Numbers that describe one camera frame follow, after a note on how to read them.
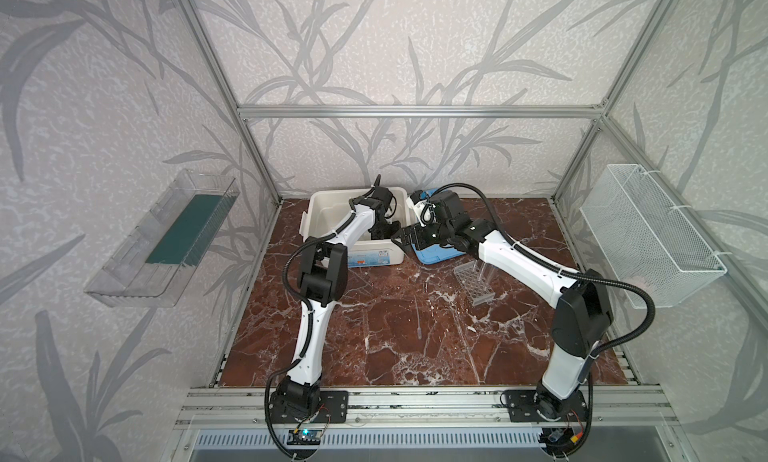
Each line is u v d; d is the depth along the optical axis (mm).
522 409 732
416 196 740
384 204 823
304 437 715
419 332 864
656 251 623
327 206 1023
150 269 637
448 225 642
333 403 739
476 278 961
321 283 614
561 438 738
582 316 462
